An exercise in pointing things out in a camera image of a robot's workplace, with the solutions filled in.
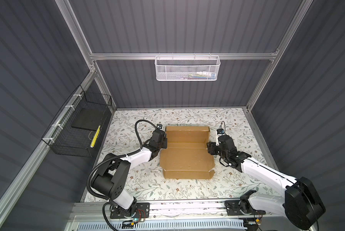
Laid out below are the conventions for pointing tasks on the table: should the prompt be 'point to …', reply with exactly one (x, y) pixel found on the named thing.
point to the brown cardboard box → (185, 156)
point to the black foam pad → (89, 118)
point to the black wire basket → (74, 131)
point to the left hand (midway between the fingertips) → (162, 138)
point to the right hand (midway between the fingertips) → (212, 144)
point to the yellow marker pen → (92, 144)
